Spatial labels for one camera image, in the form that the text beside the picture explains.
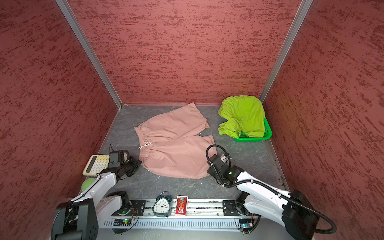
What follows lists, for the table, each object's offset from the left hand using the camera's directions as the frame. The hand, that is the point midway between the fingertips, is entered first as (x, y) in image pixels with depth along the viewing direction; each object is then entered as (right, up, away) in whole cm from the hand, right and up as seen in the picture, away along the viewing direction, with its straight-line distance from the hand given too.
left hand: (142, 164), depth 89 cm
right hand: (+40, -3, -6) cm, 41 cm away
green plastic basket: (+63, +15, +3) cm, 65 cm away
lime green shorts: (+69, +31, +25) cm, 80 cm away
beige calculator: (-28, +1, -1) cm, 28 cm away
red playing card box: (+25, -17, -15) cm, 34 cm away
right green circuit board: (+57, -24, -19) cm, 64 cm away
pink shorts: (+15, +10, +4) cm, 19 cm away
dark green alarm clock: (+16, -15, -18) cm, 28 cm away
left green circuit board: (-4, -23, -18) cm, 29 cm away
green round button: (-29, -9, -6) cm, 31 cm away
